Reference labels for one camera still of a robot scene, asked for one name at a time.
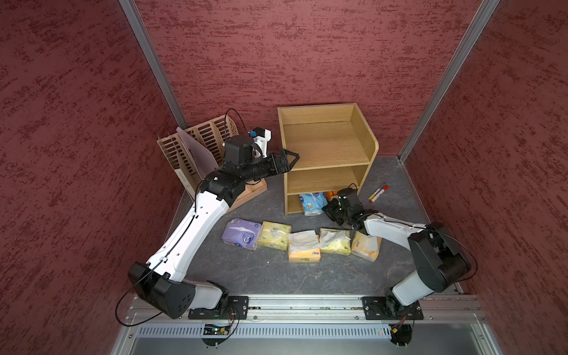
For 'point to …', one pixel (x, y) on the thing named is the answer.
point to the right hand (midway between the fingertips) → (320, 211)
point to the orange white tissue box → (304, 247)
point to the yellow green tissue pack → (274, 236)
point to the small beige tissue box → (364, 246)
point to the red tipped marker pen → (378, 191)
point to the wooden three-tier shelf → (336, 144)
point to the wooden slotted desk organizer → (212, 134)
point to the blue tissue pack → (313, 203)
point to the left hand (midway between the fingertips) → (288, 164)
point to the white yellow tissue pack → (335, 241)
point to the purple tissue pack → (242, 233)
